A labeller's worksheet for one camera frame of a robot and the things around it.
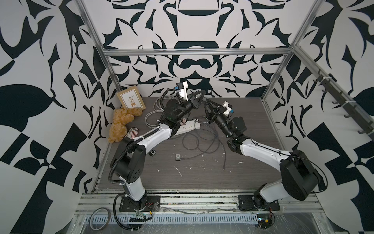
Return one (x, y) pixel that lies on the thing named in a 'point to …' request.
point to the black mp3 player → (152, 152)
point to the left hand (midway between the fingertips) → (203, 89)
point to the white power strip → (190, 125)
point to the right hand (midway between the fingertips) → (205, 99)
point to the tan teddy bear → (121, 117)
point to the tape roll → (106, 225)
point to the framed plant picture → (130, 98)
